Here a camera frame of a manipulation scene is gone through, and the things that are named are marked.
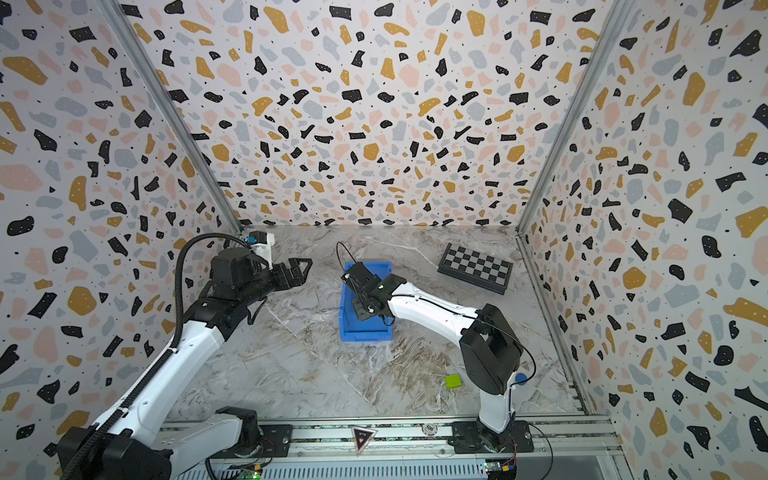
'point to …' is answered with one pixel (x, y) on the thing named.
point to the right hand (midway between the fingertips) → (365, 300)
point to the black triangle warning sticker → (362, 439)
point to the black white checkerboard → (475, 268)
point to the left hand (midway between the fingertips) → (301, 258)
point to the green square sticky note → (452, 381)
